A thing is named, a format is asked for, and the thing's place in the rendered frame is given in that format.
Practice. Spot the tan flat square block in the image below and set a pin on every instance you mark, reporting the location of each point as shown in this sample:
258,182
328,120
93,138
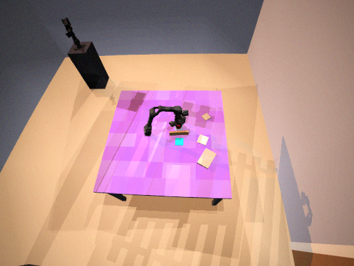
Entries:
206,158
206,116

